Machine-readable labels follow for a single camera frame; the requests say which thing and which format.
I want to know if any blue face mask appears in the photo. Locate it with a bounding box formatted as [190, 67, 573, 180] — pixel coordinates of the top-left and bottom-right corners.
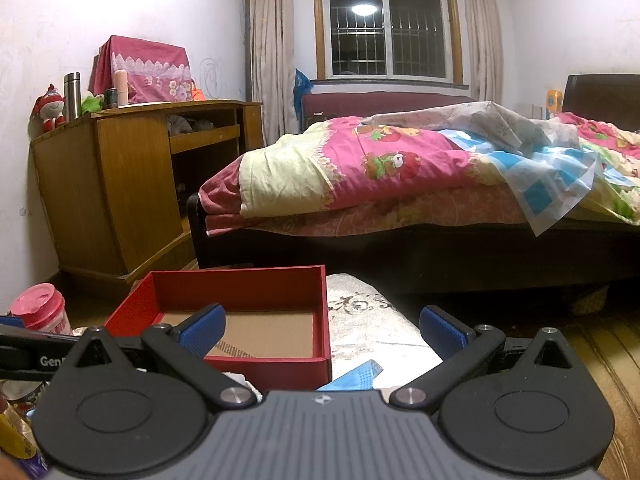
[319, 360, 383, 391]

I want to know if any pink lidded plastic cup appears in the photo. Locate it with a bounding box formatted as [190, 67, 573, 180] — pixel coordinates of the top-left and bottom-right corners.
[10, 283, 73, 335]

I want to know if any yellow purple snack bag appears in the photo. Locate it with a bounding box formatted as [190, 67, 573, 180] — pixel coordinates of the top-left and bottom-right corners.
[0, 398, 48, 480]

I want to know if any red cardboard box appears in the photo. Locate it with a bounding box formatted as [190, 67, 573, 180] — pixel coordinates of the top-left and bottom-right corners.
[105, 266, 332, 392]

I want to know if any wooden desk cabinet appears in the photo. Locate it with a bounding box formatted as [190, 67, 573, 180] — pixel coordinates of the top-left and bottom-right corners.
[30, 100, 264, 286]

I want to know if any blue white checkered sheet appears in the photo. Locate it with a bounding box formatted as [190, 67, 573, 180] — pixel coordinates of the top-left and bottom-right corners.
[362, 101, 639, 235]

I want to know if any pink cartoon quilt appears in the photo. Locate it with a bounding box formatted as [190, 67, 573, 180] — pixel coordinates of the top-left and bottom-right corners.
[198, 116, 625, 236]

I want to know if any red white plush doll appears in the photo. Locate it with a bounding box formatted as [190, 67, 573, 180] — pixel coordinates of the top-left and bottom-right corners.
[32, 84, 66, 133]

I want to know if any green plush toy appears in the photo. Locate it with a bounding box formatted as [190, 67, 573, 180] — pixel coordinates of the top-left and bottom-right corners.
[80, 94, 104, 115]

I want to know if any dark small jar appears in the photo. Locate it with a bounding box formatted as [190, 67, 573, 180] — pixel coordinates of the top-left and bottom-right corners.
[103, 88, 118, 110]

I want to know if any orange yellow item on nightstand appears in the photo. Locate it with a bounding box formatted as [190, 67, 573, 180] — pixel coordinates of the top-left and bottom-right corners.
[546, 89, 563, 117]

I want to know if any steel thermos bottle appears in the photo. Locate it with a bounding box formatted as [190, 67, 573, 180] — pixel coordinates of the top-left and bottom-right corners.
[63, 72, 81, 122]

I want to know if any pink cloth covered box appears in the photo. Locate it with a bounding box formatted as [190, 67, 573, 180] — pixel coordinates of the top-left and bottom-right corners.
[89, 35, 192, 104]

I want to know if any pink cylindrical cup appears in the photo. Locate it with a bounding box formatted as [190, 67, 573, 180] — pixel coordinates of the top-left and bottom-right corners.
[113, 70, 129, 107]

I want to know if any blue plastic bag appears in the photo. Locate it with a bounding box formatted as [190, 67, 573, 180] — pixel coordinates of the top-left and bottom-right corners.
[294, 70, 314, 122]

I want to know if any dark headboard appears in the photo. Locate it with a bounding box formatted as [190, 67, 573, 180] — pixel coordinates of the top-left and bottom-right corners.
[563, 74, 639, 124]

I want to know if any right beige curtain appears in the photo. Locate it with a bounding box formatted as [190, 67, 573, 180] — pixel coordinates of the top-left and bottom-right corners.
[465, 0, 503, 103]

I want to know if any beige curtain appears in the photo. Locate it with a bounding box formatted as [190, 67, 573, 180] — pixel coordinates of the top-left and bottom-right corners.
[250, 0, 299, 145]
[465, 0, 503, 103]

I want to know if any left beige curtain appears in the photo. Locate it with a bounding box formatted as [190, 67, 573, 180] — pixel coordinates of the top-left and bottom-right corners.
[250, 0, 299, 145]

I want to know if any window with metal bars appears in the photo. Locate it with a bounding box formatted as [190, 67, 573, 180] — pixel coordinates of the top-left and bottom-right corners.
[314, 0, 463, 84]

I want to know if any bed with dark frame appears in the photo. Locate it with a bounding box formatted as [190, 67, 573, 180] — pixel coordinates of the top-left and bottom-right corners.
[188, 103, 639, 296]

